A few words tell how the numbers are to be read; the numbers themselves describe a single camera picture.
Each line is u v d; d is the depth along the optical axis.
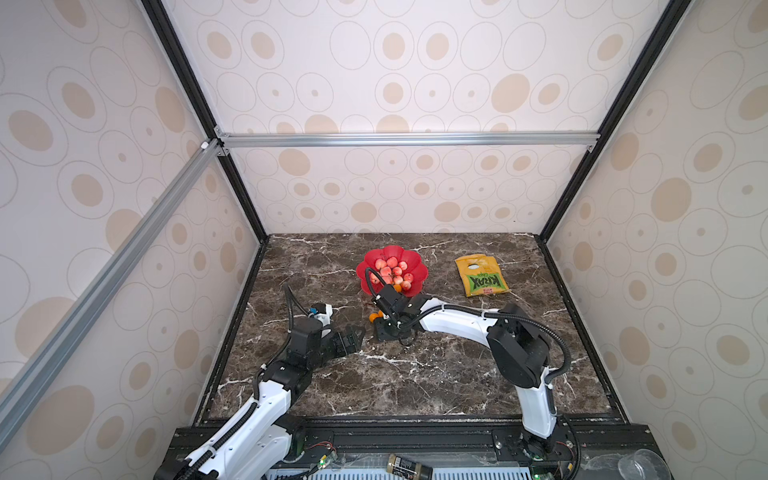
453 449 0.74
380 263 1.07
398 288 1.02
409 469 0.68
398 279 1.03
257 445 0.56
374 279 1.08
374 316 0.92
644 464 0.71
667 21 0.69
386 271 1.06
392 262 1.08
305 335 0.62
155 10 0.67
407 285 1.03
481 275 1.06
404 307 0.70
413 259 1.09
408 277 1.05
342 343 0.71
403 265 1.09
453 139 0.90
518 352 0.51
